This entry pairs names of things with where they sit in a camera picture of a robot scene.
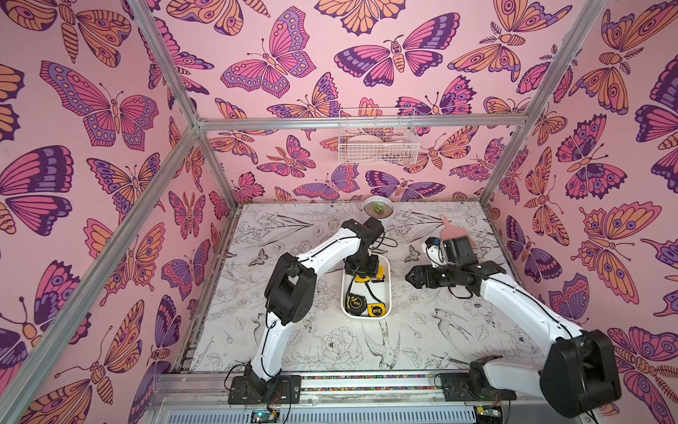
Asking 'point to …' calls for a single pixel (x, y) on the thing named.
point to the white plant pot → (369, 211)
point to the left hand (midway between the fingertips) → (371, 274)
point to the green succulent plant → (379, 206)
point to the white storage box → (367, 300)
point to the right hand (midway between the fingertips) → (414, 276)
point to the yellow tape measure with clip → (380, 275)
